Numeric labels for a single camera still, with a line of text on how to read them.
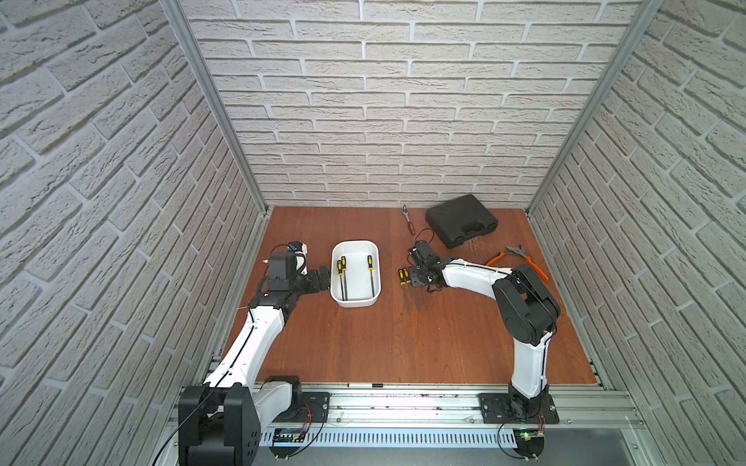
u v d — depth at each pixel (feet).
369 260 3.35
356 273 3.30
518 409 2.11
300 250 2.47
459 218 3.65
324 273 2.49
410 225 3.72
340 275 3.21
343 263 3.31
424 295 3.10
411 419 2.39
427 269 2.48
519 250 3.49
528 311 1.68
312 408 2.39
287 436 2.38
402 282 3.19
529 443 2.29
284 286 2.06
